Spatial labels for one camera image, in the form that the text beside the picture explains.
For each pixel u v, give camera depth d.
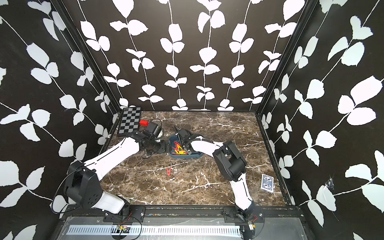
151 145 0.69
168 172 0.88
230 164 0.53
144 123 1.12
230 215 0.73
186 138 0.76
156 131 0.69
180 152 0.96
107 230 0.70
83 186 0.42
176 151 0.96
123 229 0.70
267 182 0.84
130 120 1.11
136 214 0.75
